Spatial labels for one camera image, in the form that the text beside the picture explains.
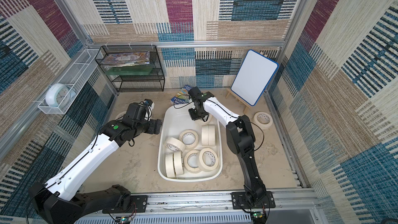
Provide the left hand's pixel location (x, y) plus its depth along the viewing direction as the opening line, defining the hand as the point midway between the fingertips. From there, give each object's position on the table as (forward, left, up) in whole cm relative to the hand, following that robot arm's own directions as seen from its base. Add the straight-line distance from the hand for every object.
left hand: (153, 120), depth 78 cm
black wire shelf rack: (+46, +11, -15) cm, 49 cm away
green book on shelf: (+36, +14, +4) cm, 39 cm away
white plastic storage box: (-7, -16, -20) cm, 26 cm away
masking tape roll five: (-8, -10, -11) cm, 17 cm away
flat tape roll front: (-13, -18, -20) cm, 30 cm away
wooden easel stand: (+32, -44, -13) cm, 56 cm away
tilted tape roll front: (-12, -27, -21) cm, 37 cm away
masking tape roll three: (+16, +29, -18) cm, 38 cm away
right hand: (+12, -20, -13) cm, 26 cm away
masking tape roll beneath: (+2, -17, -22) cm, 27 cm away
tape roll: (-17, -12, -12) cm, 24 cm away
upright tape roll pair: (-3, -27, -11) cm, 30 cm away
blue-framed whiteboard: (+23, -53, +8) cm, 59 cm away
